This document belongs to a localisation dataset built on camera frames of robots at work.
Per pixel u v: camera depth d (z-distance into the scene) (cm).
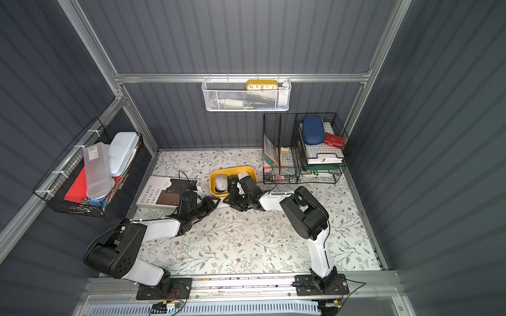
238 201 85
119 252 45
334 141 94
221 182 99
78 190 68
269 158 106
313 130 99
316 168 98
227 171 106
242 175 102
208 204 82
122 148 76
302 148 96
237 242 85
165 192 98
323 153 91
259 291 74
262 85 87
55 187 61
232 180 100
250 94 91
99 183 65
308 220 53
